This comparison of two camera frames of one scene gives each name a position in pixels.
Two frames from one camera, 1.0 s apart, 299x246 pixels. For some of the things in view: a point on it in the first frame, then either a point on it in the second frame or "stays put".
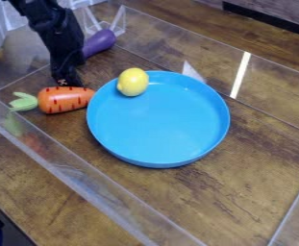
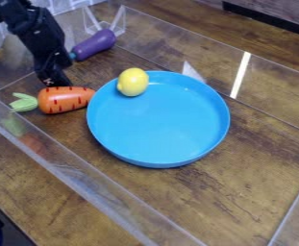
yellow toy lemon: [133, 82] stays put
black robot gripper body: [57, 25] to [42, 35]
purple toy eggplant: [99, 40] stays put
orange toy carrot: [54, 99] stays put
